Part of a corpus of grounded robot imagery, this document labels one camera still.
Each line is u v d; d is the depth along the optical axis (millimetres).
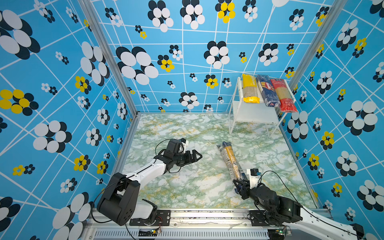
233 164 770
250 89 824
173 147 685
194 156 769
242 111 1020
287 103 737
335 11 690
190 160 748
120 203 422
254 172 667
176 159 722
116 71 935
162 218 729
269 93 788
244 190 667
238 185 737
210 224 726
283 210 582
